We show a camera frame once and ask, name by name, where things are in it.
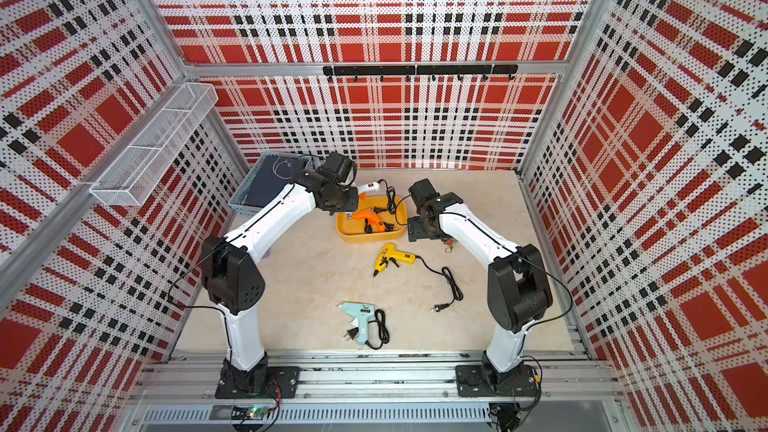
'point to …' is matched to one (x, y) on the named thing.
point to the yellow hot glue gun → (388, 254)
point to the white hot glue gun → (390, 193)
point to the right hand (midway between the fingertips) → (431, 231)
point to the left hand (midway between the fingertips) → (355, 202)
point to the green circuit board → (247, 412)
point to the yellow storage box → (352, 231)
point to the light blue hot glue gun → (365, 311)
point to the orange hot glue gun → (369, 215)
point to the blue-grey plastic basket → (272, 174)
